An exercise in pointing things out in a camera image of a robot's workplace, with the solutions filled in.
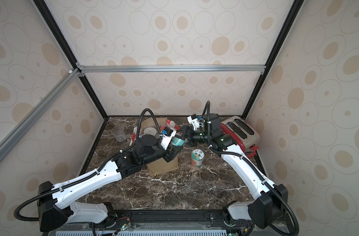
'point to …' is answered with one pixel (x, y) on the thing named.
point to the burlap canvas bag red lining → (162, 165)
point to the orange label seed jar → (197, 156)
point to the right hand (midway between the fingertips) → (180, 135)
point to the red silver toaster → (246, 133)
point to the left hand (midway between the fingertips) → (183, 145)
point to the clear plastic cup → (119, 133)
